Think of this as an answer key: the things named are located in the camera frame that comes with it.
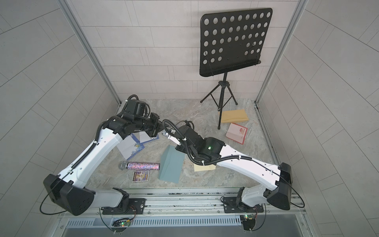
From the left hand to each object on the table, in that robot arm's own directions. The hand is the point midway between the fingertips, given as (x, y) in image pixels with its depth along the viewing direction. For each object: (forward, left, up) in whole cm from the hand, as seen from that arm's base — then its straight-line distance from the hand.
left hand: (173, 122), depth 71 cm
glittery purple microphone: (-12, +28, -24) cm, 39 cm away
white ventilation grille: (-37, -17, -27) cm, 49 cm away
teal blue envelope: (-10, +3, -27) cm, 29 cm away
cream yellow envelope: (-12, -14, -27) cm, 33 cm away
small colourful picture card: (-17, +18, -26) cm, 36 cm away
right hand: (-5, -3, -3) cm, 7 cm away
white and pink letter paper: (+12, -39, -27) cm, 49 cm away
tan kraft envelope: (+26, -40, -26) cm, 54 cm away
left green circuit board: (-38, +22, -26) cm, 51 cm away
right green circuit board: (-35, -36, -27) cm, 57 cm away
